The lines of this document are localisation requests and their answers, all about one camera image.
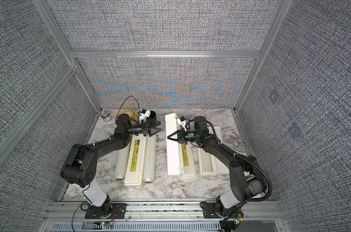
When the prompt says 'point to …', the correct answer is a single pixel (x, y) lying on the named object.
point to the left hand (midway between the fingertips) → (162, 127)
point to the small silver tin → (106, 116)
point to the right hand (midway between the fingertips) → (167, 135)
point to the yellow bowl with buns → (131, 113)
